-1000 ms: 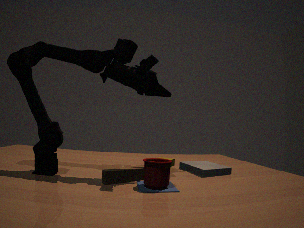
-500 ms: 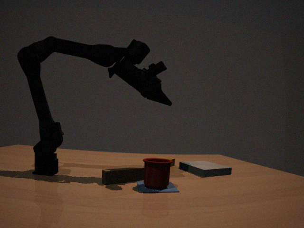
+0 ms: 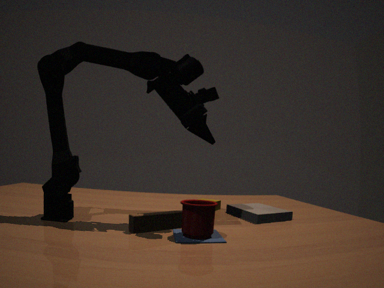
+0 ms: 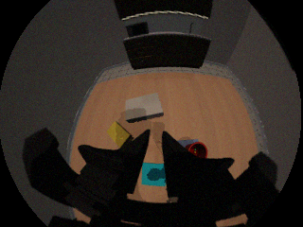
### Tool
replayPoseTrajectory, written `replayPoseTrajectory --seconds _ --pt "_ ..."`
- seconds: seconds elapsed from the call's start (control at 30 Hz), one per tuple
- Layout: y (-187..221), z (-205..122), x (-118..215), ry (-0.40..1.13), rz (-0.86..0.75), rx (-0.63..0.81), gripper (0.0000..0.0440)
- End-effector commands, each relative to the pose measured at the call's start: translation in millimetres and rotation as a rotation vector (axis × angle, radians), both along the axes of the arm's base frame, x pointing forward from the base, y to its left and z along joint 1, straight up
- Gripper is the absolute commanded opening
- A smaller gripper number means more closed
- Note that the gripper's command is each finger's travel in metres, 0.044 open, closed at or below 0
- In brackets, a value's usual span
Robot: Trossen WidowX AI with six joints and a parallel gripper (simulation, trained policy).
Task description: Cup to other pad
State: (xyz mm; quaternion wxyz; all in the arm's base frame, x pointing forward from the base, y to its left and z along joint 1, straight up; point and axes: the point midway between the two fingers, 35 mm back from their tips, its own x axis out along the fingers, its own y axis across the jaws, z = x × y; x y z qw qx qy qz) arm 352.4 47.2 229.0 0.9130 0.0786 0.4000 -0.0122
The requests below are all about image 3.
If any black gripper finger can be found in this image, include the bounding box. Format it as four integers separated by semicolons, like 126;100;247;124
187;114;215;145

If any dark red cup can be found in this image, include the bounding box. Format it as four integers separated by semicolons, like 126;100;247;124
180;199;218;239

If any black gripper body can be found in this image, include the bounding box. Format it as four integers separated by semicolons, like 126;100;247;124
166;88;208;128

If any yellow rectangular block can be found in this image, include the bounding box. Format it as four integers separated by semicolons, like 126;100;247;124
198;198;221;211

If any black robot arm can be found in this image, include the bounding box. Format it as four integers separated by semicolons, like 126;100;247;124
37;41;203;223

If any dark brown long bar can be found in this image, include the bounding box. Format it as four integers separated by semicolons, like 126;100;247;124
128;210;182;234

